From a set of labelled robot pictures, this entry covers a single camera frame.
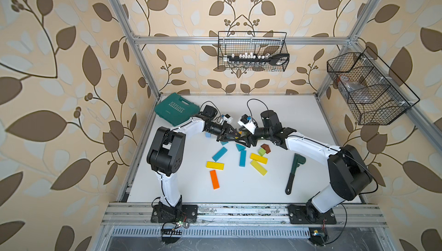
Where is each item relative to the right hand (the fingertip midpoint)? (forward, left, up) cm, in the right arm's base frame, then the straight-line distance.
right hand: (238, 134), depth 85 cm
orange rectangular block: (-17, +13, -14) cm, 26 cm away
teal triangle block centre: (0, -1, -14) cm, 14 cm away
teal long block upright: (-7, -2, -14) cm, 16 cm away
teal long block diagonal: (-3, +10, -14) cm, 17 cm away
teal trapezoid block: (+3, +8, -13) cm, 15 cm away
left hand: (-3, 0, +1) cm, 4 cm away
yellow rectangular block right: (-7, -11, -14) cm, 19 cm away
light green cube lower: (-4, -13, -12) cm, 18 cm away
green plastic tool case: (+24, +37, -8) cm, 45 cm away
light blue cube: (+7, +17, -12) cm, 22 cm away
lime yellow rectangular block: (-13, -11, -14) cm, 22 cm away
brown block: (-2, -16, -12) cm, 20 cm away
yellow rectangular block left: (-10, +12, -14) cm, 21 cm away
